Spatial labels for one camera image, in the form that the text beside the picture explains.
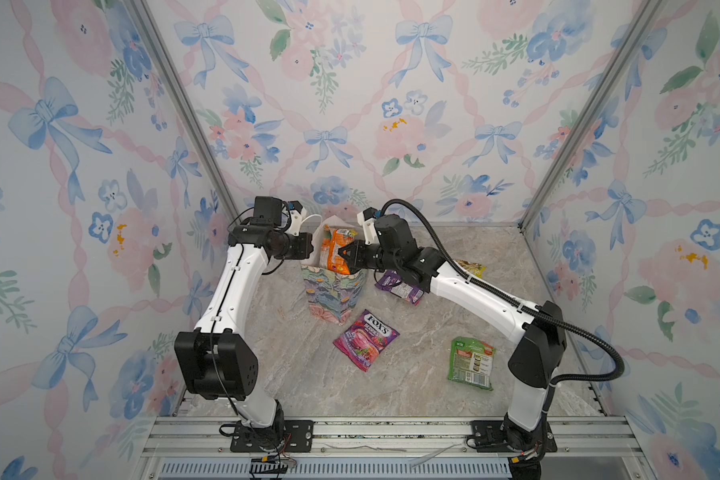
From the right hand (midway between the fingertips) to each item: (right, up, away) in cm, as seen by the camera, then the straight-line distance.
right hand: (337, 248), depth 76 cm
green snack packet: (+38, -32, +10) cm, 51 cm away
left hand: (-7, +1, +6) cm, 10 cm away
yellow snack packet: (+44, -6, +24) cm, 51 cm away
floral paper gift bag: (-2, -13, +6) cm, 14 cm away
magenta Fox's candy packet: (+7, -26, +12) cm, 30 cm away
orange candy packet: (-1, +2, +3) cm, 4 cm away
